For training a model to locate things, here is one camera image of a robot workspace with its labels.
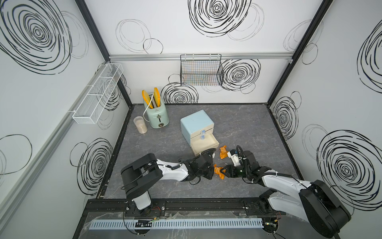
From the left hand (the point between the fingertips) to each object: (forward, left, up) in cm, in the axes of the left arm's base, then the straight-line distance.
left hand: (214, 171), depth 85 cm
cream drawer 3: (+16, +7, +3) cm, 18 cm away
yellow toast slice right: (+41, +37, +19) cm, 58 cm away
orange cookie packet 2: (0, -2, 0) cm, 2 cm away
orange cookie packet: (+12, -7, 0) cm, 14 cm away
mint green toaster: (+30, +36, +11) cm, 48 cm away
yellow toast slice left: (+40, +44, +18) cm, 62 cm away
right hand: (0, -5, 0) cm, 5 cm away
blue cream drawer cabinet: (+24, +11, +10) cm, 28 cm away
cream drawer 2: (+19, +7, +8) cm, 22 cm away
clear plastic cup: (+27, +48, +8) cm, 55 cm away
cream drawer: (+19, +8, +13) cm, 24 cm away
